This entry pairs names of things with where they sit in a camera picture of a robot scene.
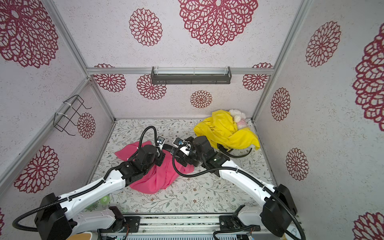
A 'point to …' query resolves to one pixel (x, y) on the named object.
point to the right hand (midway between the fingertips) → (180, 145)
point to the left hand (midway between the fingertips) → (160, 149)
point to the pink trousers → (162, 177)
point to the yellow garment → (220, 128)
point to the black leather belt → (168, 148)
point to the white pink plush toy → (239, 118)
